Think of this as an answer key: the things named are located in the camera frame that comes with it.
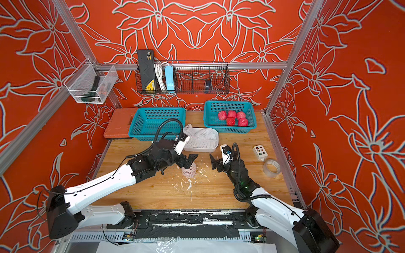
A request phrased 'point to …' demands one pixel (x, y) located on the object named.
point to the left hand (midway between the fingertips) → (191, 148)
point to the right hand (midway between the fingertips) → (215, 151)
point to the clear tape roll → (271, 167)
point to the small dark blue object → (208, 86)
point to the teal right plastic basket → (211, 110)
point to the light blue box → (170, 83)
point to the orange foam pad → (118, 125)
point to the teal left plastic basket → (147, 120)
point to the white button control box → (260, 152)
